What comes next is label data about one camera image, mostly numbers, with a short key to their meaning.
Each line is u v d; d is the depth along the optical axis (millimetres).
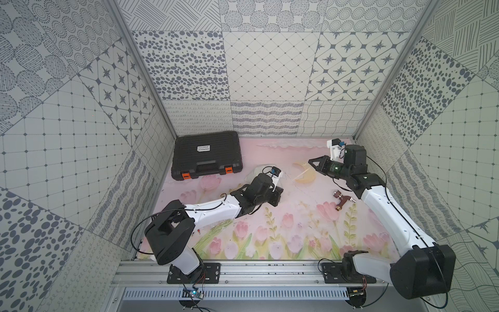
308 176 776
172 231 437
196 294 701
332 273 734
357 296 724
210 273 734
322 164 687
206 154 1069
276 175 731
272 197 731
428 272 385
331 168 681
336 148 716
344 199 922
